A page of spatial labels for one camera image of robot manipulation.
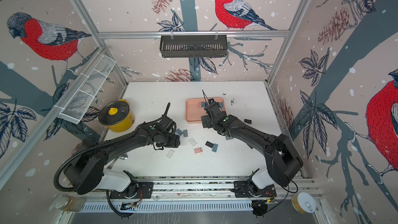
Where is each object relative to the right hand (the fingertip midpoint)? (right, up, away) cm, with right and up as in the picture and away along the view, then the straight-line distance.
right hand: (212, 115), depth 89 cm
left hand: (-20, -14, -3) cm, 25 cm away
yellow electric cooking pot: (-57, -1, +2) cm, 57 cm away
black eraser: (-2, -17, +1) cm, 18 cm away
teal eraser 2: (+1, -19, -1) cm, 19 cm away
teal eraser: (-5, +5, +18) cm, 20 cm away
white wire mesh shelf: (-73, +4, -9) cm, 74 cm away
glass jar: (-62, -34, -25) cm, 75 cm away
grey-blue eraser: (-16, -12, +4) cm, 21 cm away
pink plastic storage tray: (-11, +3, +17) cm, 20 cm away
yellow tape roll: (+39, -35, -23) cm, 57 cm away
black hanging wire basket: (-12, +46, +18) cm, 51 cm away
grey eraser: (+10, -14, +2) cm, 17 cm away
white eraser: (-11, -16, +1) cm, 20 cm away
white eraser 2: (-24, -21, -3) cm, 32 cm away
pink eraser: (-8, -20, -3) cm, 22 cm away
